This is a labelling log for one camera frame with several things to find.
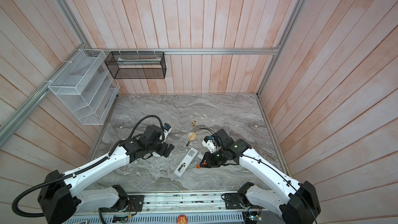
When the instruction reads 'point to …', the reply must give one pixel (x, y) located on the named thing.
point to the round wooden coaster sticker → (192, 136)
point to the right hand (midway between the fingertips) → (202, 164)
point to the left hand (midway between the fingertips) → (165, 146)
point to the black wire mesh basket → (137, 65)
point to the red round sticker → (182, 219)
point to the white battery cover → (200, 156)
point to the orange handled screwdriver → (198, 166)
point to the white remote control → (186, 162)
